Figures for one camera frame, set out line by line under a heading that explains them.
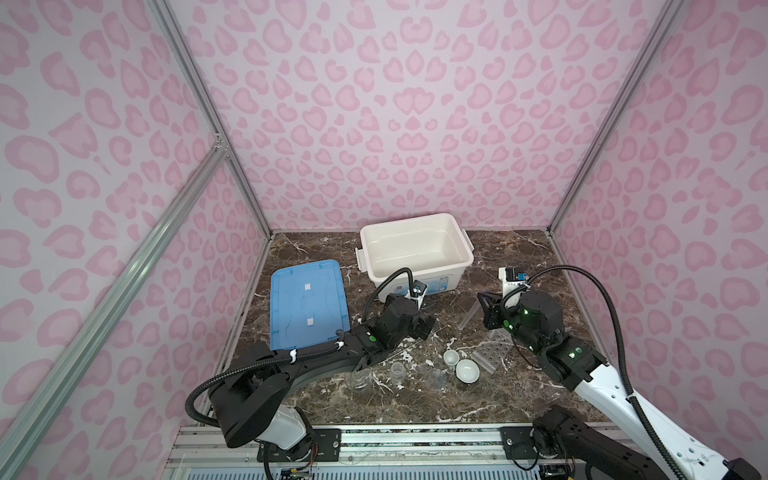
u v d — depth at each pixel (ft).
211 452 2.41
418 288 2.30
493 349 2.81
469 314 2.62
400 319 2.03
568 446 2.03
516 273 2.05
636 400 1.48
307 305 3.23
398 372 2.76
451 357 2.84
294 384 1.47
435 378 2.72
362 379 2.63
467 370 2.76
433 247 3.59
